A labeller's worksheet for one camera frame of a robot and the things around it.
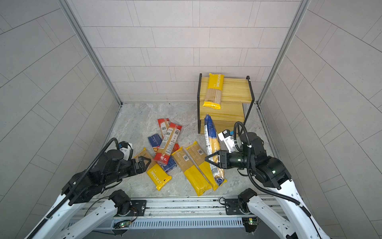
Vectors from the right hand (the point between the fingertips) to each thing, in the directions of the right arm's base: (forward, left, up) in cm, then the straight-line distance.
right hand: (209, 161), depth 58 cm
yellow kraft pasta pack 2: (-1, +5, -26) cm, 27 cm away
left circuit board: (-16, +40, -24) cm, 49 cm away
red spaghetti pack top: (+15, +25, -22) cm, 36 cm away
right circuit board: (-19, -18, -29) cm, 39 cm away
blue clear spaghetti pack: (+3, -2, +4) cm, 6 cm away
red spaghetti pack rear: (+38, +27, -23) cm, 52 cm away
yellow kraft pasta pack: (+17, +6, -26) cm, 32 cm away
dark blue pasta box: (+25, +31, -23) cm, 46 cm away
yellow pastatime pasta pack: (+4, +27, -25) cm, 37 cm away
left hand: (+5, +27, -9) cm, 29 cm away
